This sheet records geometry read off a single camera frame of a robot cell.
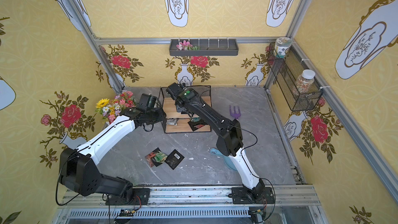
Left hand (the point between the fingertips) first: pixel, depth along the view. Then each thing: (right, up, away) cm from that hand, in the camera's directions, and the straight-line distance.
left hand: (159, 114), depth 86 cm
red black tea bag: (-6, -24, 0) cm, 25 cm away
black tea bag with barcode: (+8, -25, 0) cm, 26 cm away
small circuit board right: (+48, -45, -16) cm, 68 cm away
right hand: (+17, +7, +5) cm, 19 cm away
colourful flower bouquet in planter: (-28, +3, +2) cm, 28 cm away
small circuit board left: (-12, -45, -13) cm, 49 cm away
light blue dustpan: (+38, -25, -2) cm, 46 cm away
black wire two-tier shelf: (+8, -6, +13) cm, 16 cm away
